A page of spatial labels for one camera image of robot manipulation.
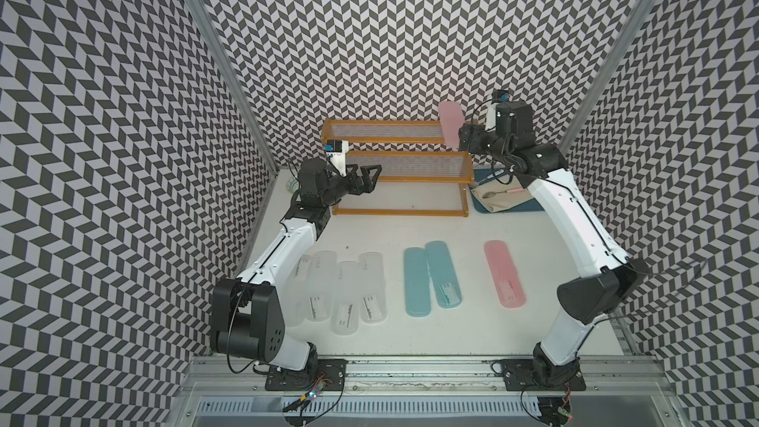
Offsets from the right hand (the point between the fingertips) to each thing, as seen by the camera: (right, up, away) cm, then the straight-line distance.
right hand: (477, 135), depth 76 cm
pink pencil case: (+13, -43, +12) cm, 46 cm away
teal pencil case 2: (-15, -42, +13) cm, 46 cm away
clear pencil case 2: (-35, -48, +6) cm, 60 cm away
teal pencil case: (-6, -40, +14) cm, 43 cm away
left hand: (-28, -8, +4) cm, 30 cm away
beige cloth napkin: (+16, -17, +28) cm, 36 cm away
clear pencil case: (-28, -41, +13) cm, 52 cm away
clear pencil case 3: (-43, -43, +12) cm, 62 cm away
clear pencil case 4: (-50, -45, +11) cm, 68 cm away
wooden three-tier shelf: (-19, -4, +47) cm, 50 cm away
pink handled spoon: (+13, -16, +30) cm, 36 cm away
